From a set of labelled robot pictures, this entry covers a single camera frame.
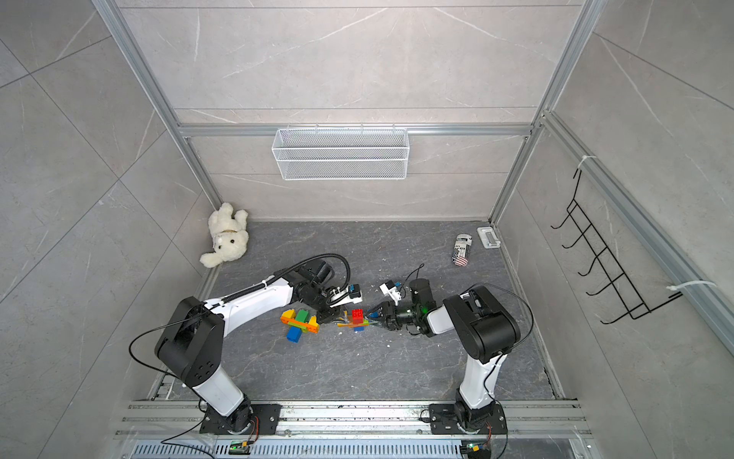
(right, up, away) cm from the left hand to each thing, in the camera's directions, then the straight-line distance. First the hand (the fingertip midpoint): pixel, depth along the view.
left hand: (347, 311), depth 87 cm
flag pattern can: (+42, +19, +20) cm, 51 cm away
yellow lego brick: (-19, -2, +3) cm, 19 cm away
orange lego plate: (+3, -5, +1) cm, 5 cm away
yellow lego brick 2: (-11, -4, +2) cm, 12 cm away
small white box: (+55, +23, +28) cm, 66 cm away
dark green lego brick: (-15, -3, +4) cm, 15 cm away
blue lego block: (-17, -8, +1) cm, 18 cm away
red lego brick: (+4, -1, -3) cm, 5 cm away
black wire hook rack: (+63, +7, -29) cm, 70 cm away
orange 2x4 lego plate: (-12, -6, +1) cm, 13 cm away
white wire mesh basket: (-4, +53, +14) cm, 55 cm away
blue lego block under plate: (+4, -6, +2) cm, 8 cm away
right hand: (+8, -3, 0) cm, 8 cm away
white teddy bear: (-46, +25, +18) cm, 56 cm away
